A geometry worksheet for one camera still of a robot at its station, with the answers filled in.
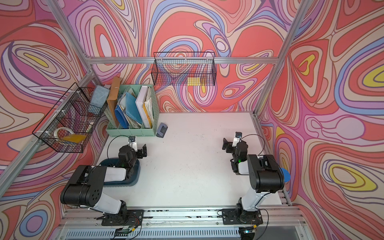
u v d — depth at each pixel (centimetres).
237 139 82
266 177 47
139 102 91
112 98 84
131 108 94
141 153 85
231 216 73
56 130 67
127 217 72
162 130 105
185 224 72
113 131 102
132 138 80
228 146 86
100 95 81
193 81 91
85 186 45
